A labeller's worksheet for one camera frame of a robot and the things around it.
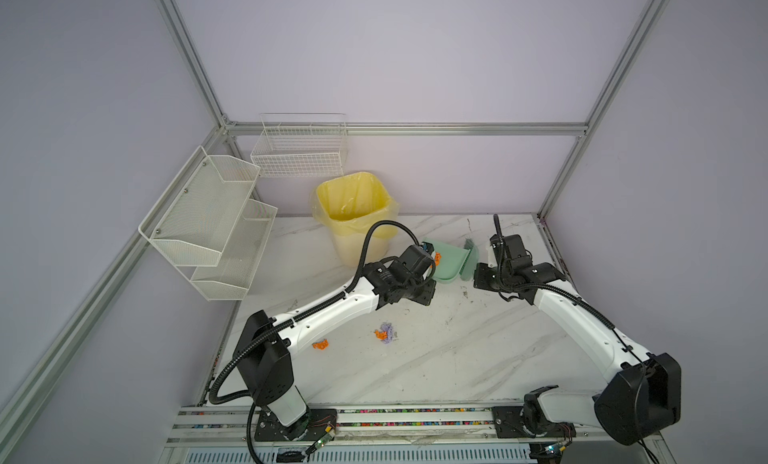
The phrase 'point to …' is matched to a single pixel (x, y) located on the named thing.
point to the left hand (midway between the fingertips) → (426, 289)
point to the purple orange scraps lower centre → (384, 333)
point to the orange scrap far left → (320, 345)
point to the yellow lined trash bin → (348, 205)
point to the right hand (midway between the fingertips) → (474, 274)
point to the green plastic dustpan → (452, 262)
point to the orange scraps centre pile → (438, 258)
